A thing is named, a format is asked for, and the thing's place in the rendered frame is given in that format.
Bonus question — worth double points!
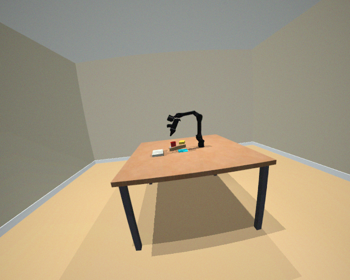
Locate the white flat rectangular slab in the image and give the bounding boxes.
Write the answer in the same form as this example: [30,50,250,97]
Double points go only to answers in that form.
[152,149,164,157]

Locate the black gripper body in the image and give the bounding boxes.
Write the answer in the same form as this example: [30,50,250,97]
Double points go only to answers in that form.
[170,123,177,132]

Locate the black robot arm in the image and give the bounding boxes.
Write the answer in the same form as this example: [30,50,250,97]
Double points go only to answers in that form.
[167,111,205,147]

